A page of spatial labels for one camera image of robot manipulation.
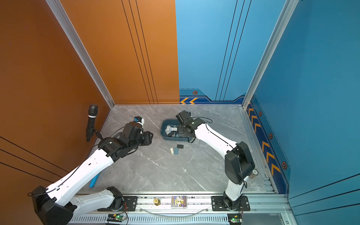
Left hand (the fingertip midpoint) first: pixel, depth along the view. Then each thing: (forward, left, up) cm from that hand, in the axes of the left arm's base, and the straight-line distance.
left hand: (151, 133), depth 78 cm
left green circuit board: (-37, +14, -22) cm, 45 cm away
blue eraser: (0, -12, -21) cm, 24 cm away
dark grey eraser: (+3, -15, -21) cm, 26 cm away
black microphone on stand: (+7, +32, +8) cm, 34 cm away
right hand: (+6, -18, -8) cm, 21 cm away
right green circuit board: (-37, -45, -23) cm, 63 cm away
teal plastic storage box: (+10, -4, -19) cm, 22 cm away
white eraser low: (+15, -11, -17) cm, 25 cm away
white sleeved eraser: (0, -10, -20) cm, 22 cm away
